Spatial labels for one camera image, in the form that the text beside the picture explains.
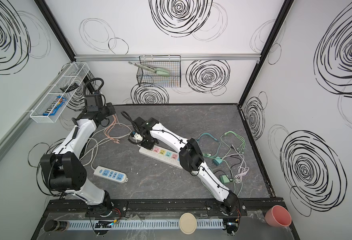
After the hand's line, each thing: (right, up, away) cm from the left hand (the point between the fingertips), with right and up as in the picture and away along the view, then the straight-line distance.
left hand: (111, 105), depth 87 cm
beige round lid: (+44, -53, -23) cm, 73 cm away
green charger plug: (+65, -41, -7) cm, 77 cm away
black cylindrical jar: (-13, -53, -24) cm, 60 cm away
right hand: (+21, -23, +5) cm, 32 cm away
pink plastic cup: (+83, -49, -24) cm, 99 cm away
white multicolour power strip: (+31, -29, +3) cm, 43 cm away
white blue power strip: (+1, -38, -4) cm, 39 cm away
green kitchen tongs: (+26, +22, +5) cm, 35 cm away
